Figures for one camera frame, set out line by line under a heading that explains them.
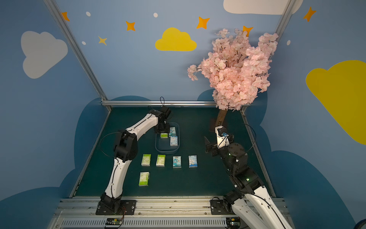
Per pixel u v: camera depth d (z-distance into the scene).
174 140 0.99
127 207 0.75
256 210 0.46
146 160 0.89
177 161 0.88
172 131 1.03
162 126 0.89
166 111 0.85
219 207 0.75
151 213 0.73
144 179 0.82
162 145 0.98
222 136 0.55
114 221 0.72
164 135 1.01
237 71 0.66
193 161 0.90
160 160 0.89
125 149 0.60
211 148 0.59
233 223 0.73
